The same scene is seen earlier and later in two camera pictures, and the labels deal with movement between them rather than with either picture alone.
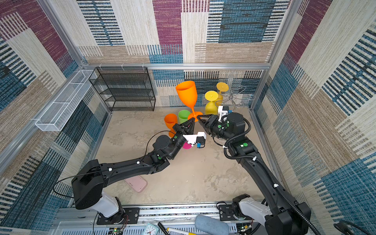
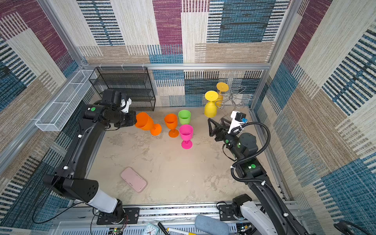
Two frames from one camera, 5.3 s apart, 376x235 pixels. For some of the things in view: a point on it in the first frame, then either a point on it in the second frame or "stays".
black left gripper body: x=178 y=134 to x=129 y=119
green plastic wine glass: x=183 y=115 stays
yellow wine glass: x=211 y=106 stays
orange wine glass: x=187 y=90 to x=144 y=121
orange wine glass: x=171 y=120 stays
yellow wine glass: x=221 y=87 stays
